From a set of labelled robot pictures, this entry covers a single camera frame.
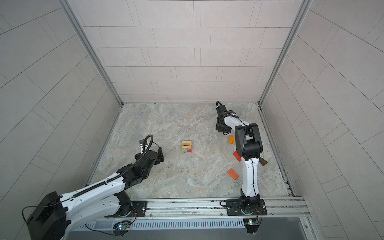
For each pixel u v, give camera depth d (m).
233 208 0.71
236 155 0.87
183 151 0.89
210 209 0.72
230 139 0.96
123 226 0.64
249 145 0.56
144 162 0.59
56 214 0.39
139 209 0.70
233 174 0.83
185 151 0.89
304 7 0.71
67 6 0.71
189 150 0.89
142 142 0.67
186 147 0.87
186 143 0.91
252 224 0.68
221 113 0.79
